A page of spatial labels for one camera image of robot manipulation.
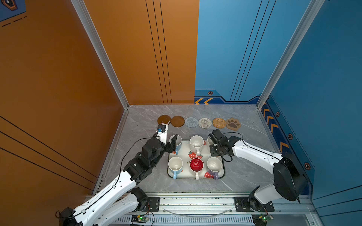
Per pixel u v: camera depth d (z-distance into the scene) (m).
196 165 0.85
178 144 0.85
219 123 1.08
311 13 0.71
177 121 1.09
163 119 1.12
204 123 1.09
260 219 0.71
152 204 0.74
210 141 0.72
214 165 0.87
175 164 0.84
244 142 0.58
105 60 0.90
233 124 1.08
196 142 0.94
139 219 0.71
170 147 0.63
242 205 0.73
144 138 0.59
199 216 0.71
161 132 0.59
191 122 1.09
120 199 0.59
